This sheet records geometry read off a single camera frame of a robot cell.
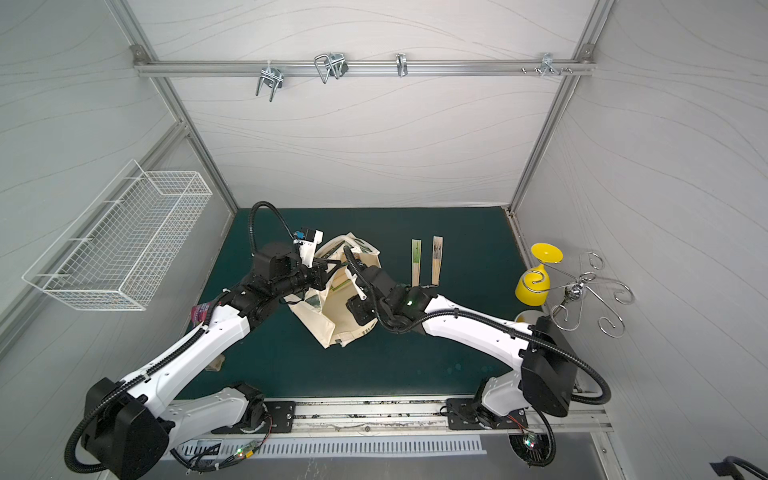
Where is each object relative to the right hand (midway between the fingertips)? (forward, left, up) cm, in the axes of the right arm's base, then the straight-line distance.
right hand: (353, 299), depth 77 cm
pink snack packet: (0, +49, -13) cm, 50 cm away
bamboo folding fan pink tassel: (+26, -25, -16) cm, 39 cm away
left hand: (+6, +4, +7) cm, 10 cm away
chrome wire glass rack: (-1, -52, +11) cm, 53 cm away
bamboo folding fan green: (+25, -17, -16) cm, 34 cm away
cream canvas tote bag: (-6, +6, +4) cm, 9 cm away
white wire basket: (+1, +54, +16) cm, 56 cm away
